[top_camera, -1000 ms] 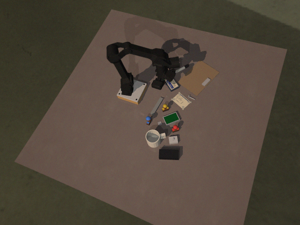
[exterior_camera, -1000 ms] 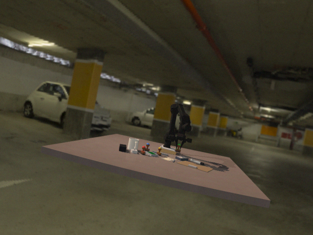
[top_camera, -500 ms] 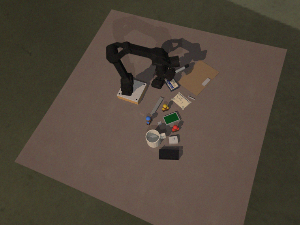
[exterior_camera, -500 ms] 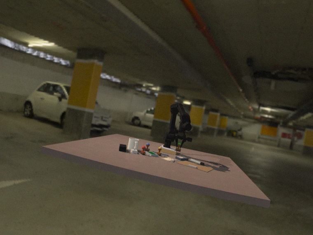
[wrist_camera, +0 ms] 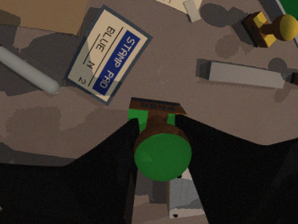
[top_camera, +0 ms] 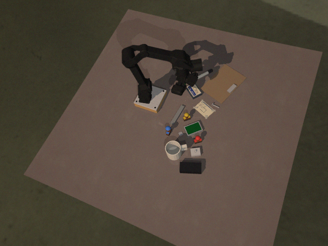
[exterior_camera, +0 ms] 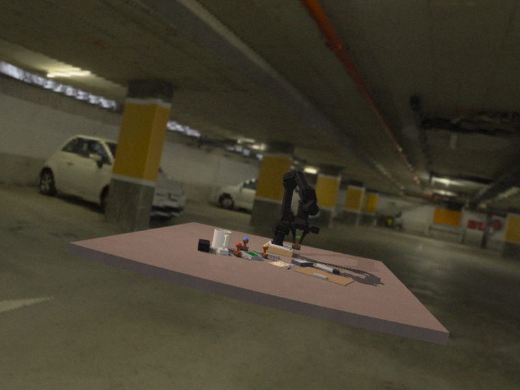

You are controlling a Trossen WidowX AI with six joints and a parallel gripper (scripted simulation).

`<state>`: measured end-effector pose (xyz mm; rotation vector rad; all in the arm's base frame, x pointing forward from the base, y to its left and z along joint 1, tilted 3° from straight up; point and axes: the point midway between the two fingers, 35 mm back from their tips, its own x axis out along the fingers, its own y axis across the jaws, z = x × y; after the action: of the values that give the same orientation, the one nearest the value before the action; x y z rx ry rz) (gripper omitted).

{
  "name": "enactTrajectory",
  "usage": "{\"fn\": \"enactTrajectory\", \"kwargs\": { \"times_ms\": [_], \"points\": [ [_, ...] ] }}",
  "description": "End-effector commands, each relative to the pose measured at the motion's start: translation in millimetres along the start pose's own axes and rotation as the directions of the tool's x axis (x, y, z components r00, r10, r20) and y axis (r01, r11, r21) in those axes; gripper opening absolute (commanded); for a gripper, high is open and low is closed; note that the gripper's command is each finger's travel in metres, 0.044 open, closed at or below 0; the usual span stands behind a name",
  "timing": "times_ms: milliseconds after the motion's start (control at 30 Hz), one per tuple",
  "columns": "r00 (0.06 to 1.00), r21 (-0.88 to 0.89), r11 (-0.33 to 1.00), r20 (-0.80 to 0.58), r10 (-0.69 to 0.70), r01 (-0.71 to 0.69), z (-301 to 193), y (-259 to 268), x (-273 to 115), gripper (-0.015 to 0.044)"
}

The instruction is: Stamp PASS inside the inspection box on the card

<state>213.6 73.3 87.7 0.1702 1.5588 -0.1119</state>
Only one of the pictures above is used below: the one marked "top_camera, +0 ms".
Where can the cream mug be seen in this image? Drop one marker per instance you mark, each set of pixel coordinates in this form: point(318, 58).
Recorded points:
point(174, 150)

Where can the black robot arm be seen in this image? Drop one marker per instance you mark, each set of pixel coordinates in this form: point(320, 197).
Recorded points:
point(179, 59)

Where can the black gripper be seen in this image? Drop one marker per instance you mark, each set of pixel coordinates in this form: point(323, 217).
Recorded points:
point(179, 87)

